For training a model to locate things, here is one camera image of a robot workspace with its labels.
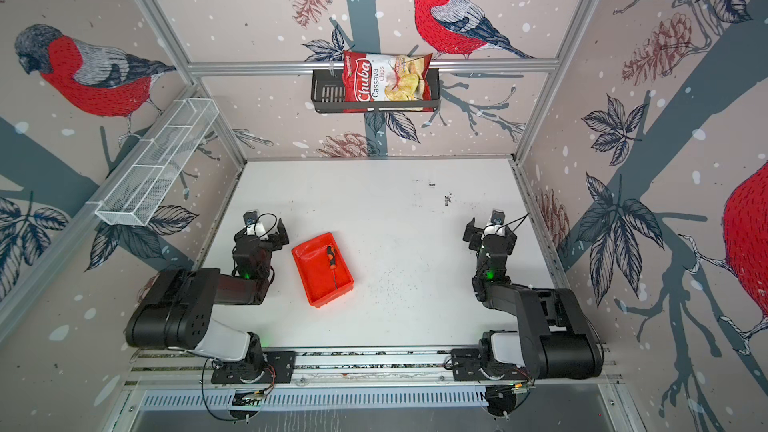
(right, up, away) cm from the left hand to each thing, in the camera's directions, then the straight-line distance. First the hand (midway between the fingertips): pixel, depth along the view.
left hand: (264, 221), depth 89 cm
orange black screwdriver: (+21, -13, +1) cm, 25 cm away
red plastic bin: (+15, -14, +1) cm, 20 cm away
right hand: (+68, -1, -1) cm, 68 cm away
